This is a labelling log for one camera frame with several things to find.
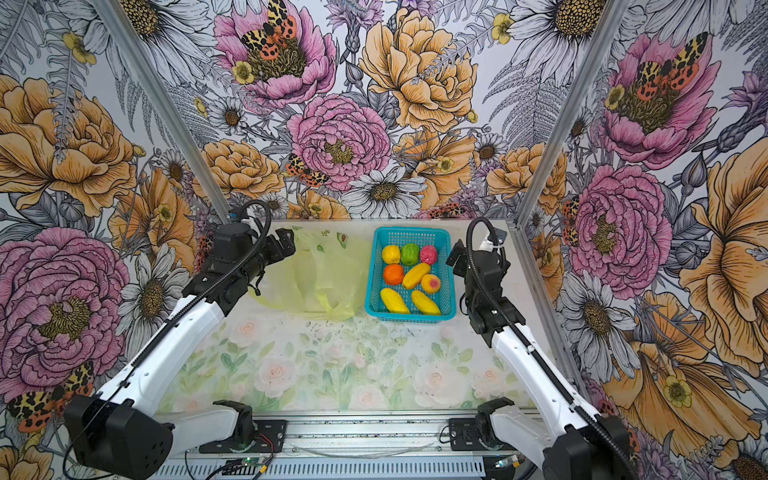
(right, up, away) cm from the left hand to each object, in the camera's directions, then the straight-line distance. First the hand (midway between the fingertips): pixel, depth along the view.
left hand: (278, 246), depth 79 cm
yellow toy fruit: (+40, -18, +15) cm, 46 cm away
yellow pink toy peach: (+42, -12, +19) cm, 47 cm away
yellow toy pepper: (+29, -3, +25) cm, 39 cm away
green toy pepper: (+36, -3, +26) cm, 44 cm away
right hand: (+50, -2, 0) cm, 50 cm away
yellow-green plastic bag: (+10, -9, +8) cm, 16 cm away
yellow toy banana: (+36, -10, +21) cm, 43 cm away
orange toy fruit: (+30, -9, +20) cm, 37 cm away
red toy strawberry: (+42, -3, +26) cm, 49 cm away
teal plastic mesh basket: (+46, +3, +28) cm, 54 cm away
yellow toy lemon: (+30, -17, +15) cm, 37 cm away
